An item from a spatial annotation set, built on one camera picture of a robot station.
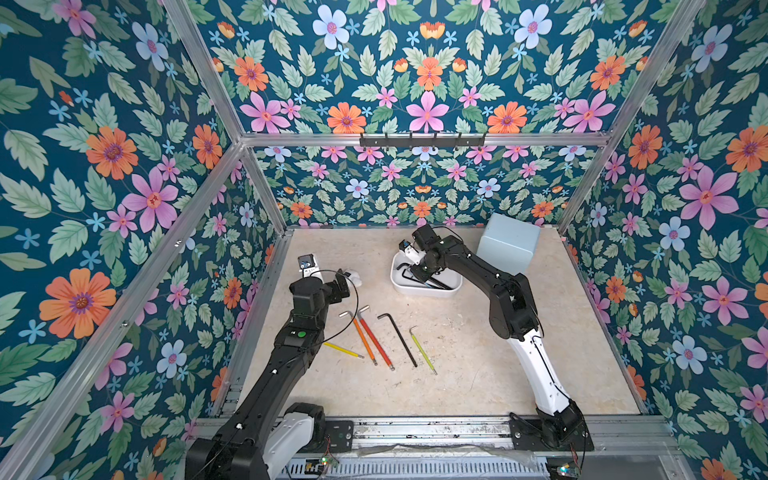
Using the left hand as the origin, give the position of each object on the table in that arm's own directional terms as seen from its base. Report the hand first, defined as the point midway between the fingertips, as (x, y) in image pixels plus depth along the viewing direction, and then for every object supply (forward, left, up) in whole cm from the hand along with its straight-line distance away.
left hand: (328, 271), depth 80 cm
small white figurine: (+10, -4, -19) cm, 21 cm away
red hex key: (-11, -10, -22) cm, 27 cm away
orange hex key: (-7, -6, -22) cm, 24 cm away
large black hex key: (+7, -27, -18) cm, 33 cm away
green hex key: (-15, -24, -22) cm, 36 cm away
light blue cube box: (+10, -55, -5) cm, 56 cm away
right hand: (+12, -27, -18) cm, 35 cm away
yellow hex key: (-14, -1, -22) cm, 26 cm away
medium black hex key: (-12, -19, -22) cm, 31 cm away
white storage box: (+7, -22, -19) cm, 30 cm away
